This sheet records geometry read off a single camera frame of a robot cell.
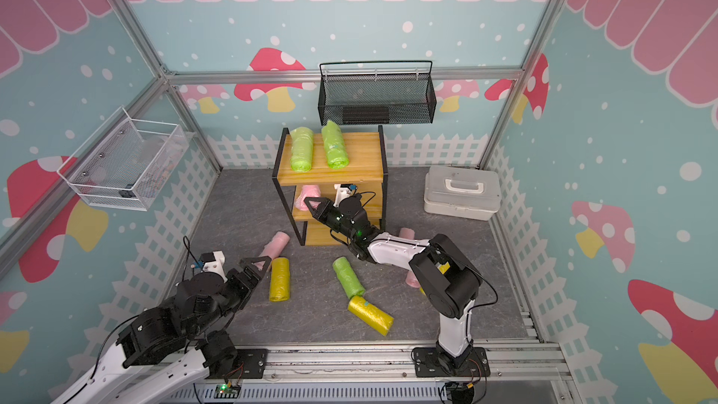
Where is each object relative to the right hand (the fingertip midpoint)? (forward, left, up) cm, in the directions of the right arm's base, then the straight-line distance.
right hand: (303, 201), depth 80 cm
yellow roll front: (-27, -20, -20) cm, 39 cm away
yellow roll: (-16, +9, -20) cm, 27 cm away
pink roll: (-4, +13, -20) cm, 25 cm away
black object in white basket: (-6, +41, +11) cm, 43 cm away
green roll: (-15, -12, -20) cm, 28 cm away
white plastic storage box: (+13, -52, -12) cm, 54 cm away
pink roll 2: (+3, -1, +1) cm, 3 cm away
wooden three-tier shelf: (+3, -19, +10) cm, 21 cm away
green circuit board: (-43, +19, -26) cm, 54 cm away
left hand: (-21, +7, -4) cm, 22 cm away
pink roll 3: (+1, -32, -20) cm, 37 cm away
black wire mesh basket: (+37, -22, +12) cm, 45 cm away
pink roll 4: (-15, -32, -21) cm, 41 cm away
